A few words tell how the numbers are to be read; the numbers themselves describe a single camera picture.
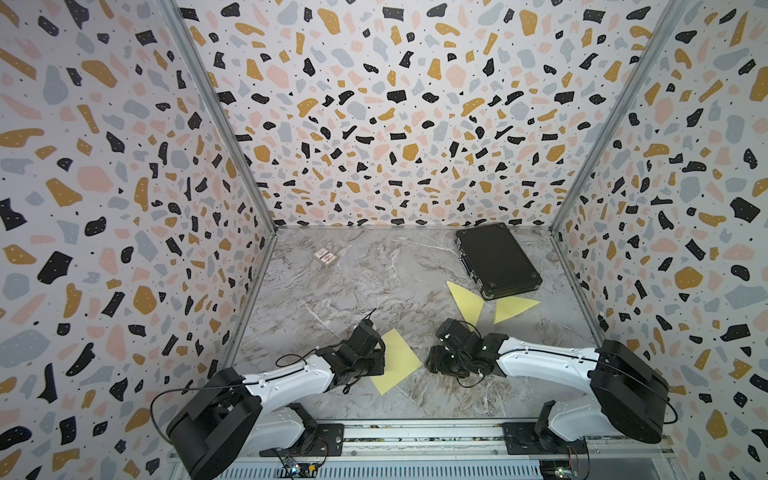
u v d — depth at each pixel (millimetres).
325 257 1099
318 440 730
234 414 413
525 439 731
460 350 655
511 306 990
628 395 429
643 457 747
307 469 716
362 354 676
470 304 1010
